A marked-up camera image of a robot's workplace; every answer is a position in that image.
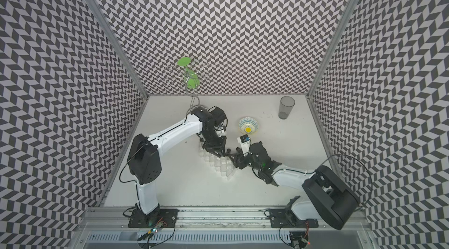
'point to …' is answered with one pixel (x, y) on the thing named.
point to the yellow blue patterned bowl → (248, 125)
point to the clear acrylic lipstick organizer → (225, 165)
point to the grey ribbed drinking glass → (286, 106)
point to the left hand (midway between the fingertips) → (222, 156)
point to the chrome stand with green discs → (187, 76)
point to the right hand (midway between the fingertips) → (234, 156)
